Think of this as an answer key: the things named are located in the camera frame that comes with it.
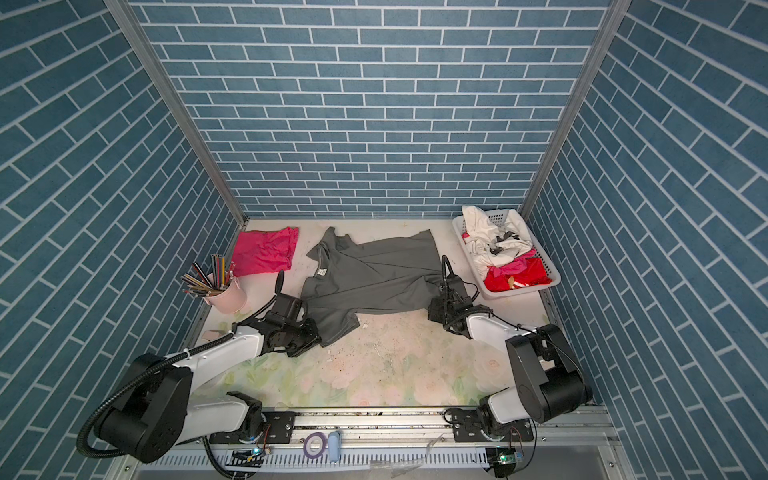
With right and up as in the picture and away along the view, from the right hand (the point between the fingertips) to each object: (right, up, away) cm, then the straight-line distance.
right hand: (432, 306), depth 94 cm
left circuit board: (-47, -32, -22) cm, 61 cm away
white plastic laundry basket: (+28, +30, +18) cm, 45 cm away
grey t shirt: (-27, +8, +9) cm, 29 cm away
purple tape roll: (-29, -29, -23) cm, 46 cm away
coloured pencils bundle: (-70, +7, -5) cm, 70 cm away
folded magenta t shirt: (-61, +17, +12) cm, 65 cm away
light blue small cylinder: (-26, -28, -25) cm, 45 cm away
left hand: (-33, -8, -6) cm, 34 cm away
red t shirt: (+32, +10, +1) cm, 34 cm away
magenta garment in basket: (+27, +13, +2) cm, 30 cm away
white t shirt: (+23, +20, +11) cm, 32 cm away
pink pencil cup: (-62, +2, -2) cm, 62 cm away
